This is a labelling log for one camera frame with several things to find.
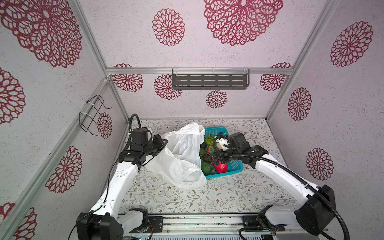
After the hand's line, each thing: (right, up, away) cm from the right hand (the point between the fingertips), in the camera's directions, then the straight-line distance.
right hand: (215, 152), depth 79 cm
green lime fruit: (-4, -10, +8) cm, 14 cm away
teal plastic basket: (+13, -10, +11) cm, 19 cm away
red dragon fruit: (+4, -10, +6) cm, 13 cm away
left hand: (-25, +5, -1) cm, 26 cm away
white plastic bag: (-19, -5, -5) cm, 20 cm away
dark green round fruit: (-6, -2, +15) cm, 16 cm away
